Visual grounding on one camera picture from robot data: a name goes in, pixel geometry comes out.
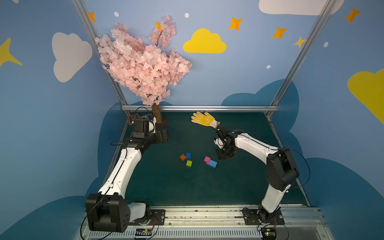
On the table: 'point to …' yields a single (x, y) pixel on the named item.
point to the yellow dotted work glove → (206, 119)
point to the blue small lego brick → (188, 155)
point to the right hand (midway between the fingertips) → (223, 155)
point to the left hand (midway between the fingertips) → (161, 132)
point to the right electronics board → (268, 233)
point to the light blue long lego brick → (212, 163)
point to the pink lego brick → (207, 159)
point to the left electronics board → (143, 232)
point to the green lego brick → (189, 163)
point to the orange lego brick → (183, 157)
